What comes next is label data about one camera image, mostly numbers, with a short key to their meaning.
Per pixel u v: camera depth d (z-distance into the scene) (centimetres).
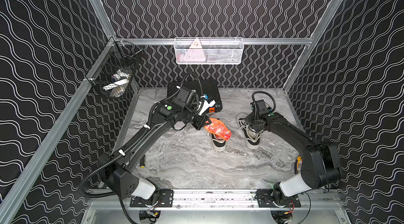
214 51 126
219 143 86
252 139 86
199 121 64
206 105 64
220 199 76
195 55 90
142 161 84
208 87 118
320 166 45
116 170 39
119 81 75
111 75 85
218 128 75
